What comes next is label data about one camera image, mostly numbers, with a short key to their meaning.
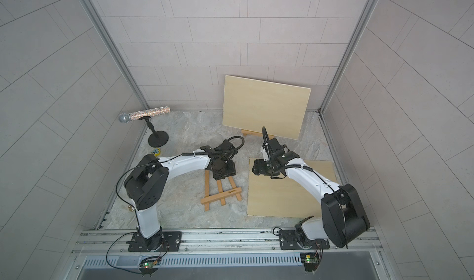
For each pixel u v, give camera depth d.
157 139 1.02
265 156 0.76
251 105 0.96
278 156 0.63
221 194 0.81
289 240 0.71
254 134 1.02
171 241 0.71
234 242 0.72
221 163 0.68
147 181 0.51
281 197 0.83
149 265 0.63
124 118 0.81
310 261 0.68
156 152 0.96
